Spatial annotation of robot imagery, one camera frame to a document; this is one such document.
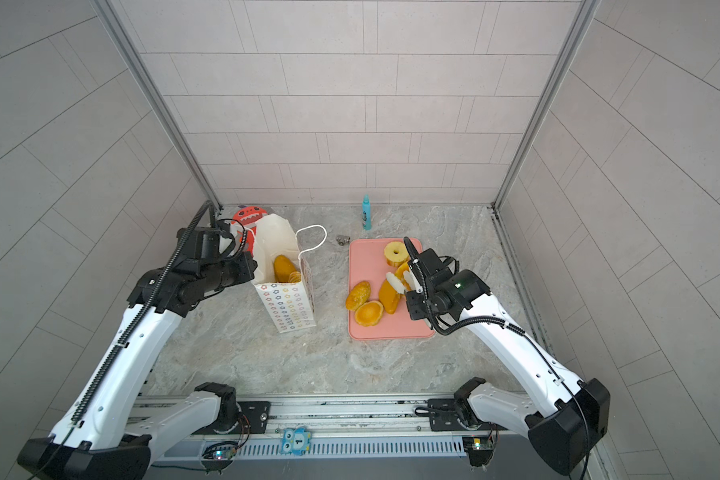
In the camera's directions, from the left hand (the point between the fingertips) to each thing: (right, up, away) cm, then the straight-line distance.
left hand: (265, 259), depth 72 cm
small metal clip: (+15, +3, +33) cm, 36 cm away
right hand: (+36, -13, +3) cm, 39 cm away
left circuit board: (-7, -41, -7) cm, 42 cm away
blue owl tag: (+9, -41, -5) cm, 42 cm away
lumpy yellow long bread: (+4, -6, +13) cm, 15 cm away
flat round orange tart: (+25, -17, +13) cm, 33 cm away
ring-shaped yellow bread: (+33, -1, +26) cm, 43 cm away
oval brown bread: (+31, -13, +15) cm, 36 cm away
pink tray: (+24, -4, +28) cm, 37 cm away
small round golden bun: (+22, -12, +16) cm, 29 cm away
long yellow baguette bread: (-2, -4, +19) cm, 19 cm away
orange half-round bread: (+35, -6, +24) cm, 43 cm away
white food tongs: (+37, -7, +10) cm, 39 cm away
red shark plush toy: (-18, +11, +30) cm, 37 cm away
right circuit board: (+51, -43, -4) cm, 67 cm away
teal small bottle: (+24, +13, +33) cm, 43 cm away
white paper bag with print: (+6, -12, +2) cm, 13 cm away
